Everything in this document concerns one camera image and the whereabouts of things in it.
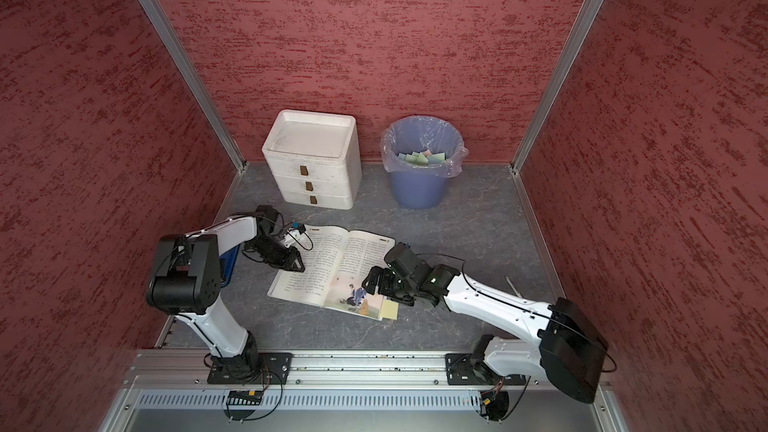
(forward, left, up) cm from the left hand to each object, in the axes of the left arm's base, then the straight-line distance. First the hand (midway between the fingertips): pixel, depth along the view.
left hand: (296, 272), depth 90 cm
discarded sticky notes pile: (+31, -40, +19) cm, 54 cm away
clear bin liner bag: (+42, -37, +21) cm, 60 cm away
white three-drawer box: (+27, -6, +23) cm, 36 cm away
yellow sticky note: (-11, -29, -1) cm, 31 cm away
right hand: (-10, -25, +8) cm, 28 cm away
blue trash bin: (+25, -40, +12) cm, 49 cm away
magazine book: (+1, -12, +1) cm, 12 cm away
